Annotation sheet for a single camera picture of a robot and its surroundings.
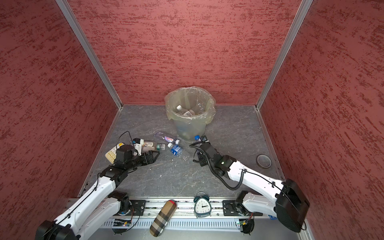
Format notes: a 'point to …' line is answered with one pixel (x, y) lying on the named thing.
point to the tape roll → (263, 161)
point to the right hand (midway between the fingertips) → (202, 156)
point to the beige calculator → (111, 155)
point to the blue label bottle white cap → (178, 151)
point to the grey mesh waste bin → (186, 131)
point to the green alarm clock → (202, 207)
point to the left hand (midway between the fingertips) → (154, 157)
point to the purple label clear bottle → (168, 139)
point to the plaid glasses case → (162, 218)
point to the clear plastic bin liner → (190, 104)
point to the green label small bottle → (161, 147)
